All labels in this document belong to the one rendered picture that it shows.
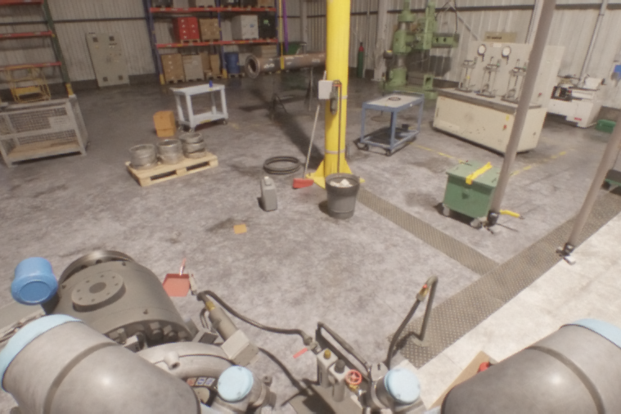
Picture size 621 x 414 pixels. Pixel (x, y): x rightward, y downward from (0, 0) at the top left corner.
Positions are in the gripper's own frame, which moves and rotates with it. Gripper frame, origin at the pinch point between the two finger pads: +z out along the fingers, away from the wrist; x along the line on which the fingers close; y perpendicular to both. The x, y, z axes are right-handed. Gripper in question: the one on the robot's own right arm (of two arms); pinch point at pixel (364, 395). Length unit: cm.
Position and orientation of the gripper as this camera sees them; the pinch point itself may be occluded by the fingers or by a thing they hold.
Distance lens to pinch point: 135.4
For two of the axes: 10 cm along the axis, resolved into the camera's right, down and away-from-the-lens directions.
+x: 9.8, 0.2, 1.8
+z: -1.5, 6.2, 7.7
